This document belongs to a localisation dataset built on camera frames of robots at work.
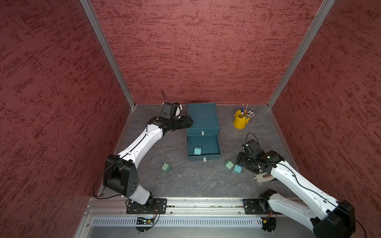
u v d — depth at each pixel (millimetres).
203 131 829
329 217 380
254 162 584
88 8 710
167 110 652
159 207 737
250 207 736
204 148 873
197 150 848
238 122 1008
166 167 851
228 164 871
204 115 868
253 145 621
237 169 849
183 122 741
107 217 710
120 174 430
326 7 713
